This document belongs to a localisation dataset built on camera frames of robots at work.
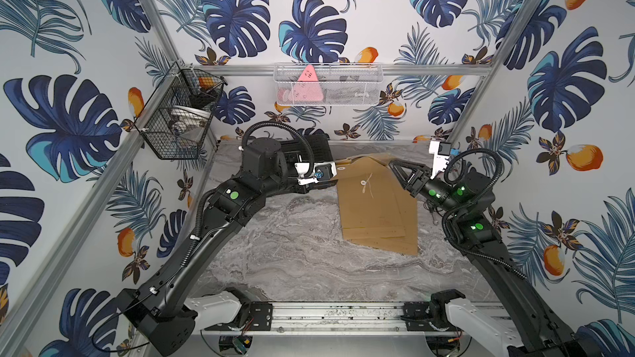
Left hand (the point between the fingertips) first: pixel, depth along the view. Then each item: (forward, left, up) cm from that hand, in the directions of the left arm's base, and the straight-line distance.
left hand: (319, 151), depth 63 cm
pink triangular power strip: (+36, +6, -5) cm, 37 cm away
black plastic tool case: (+39, +2, -36) cm, 53 cm away
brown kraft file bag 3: (+3, -17, -5) cm, 18 cm away
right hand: (0, -19, -3) cm, 19 cm away
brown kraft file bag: (+10, -21, -41) cm, 47 cm away
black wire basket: (+18, +49, -9) cm, 53 cm away
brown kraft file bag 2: (-5, -34, -41) cm, 54 cm away
